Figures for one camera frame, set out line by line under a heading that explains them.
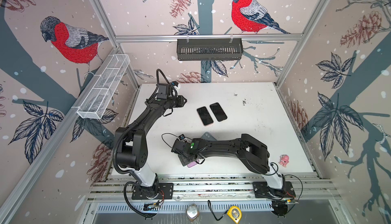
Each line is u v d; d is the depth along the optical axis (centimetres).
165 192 73
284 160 82
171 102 76
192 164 81
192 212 60
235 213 66
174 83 82
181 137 78
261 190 73
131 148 46
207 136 92
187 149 64
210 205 70
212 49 106
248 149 55
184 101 90
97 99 73
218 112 104
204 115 107
